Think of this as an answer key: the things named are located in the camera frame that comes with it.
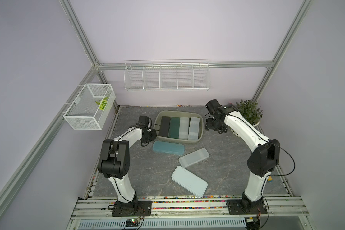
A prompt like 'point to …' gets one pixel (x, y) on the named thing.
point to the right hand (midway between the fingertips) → (213, 127)
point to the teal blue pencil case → (169, 147)
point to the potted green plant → (250, 111)
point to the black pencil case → (164, 126)
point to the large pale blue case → (189, 181)
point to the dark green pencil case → (174, 128)
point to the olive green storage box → (173, 113)
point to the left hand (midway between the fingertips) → (155, 137)
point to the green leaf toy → (102, 102)
